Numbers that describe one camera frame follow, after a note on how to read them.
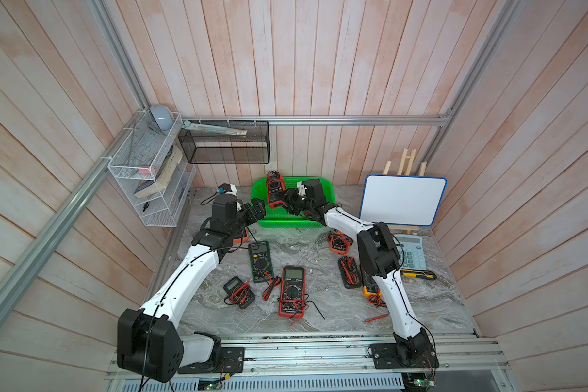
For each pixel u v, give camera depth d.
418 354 0.67
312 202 0.84
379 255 0.62
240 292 0.83
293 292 0.84
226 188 0.71
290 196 0.90
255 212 0.72
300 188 0.93
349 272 0.88
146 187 0.79
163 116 0.82
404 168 0.87
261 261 0.93
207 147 1.08
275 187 0.99
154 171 0.73
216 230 0.60
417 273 0.90
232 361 0.73
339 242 0.95
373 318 0.82
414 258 0.95
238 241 0.97
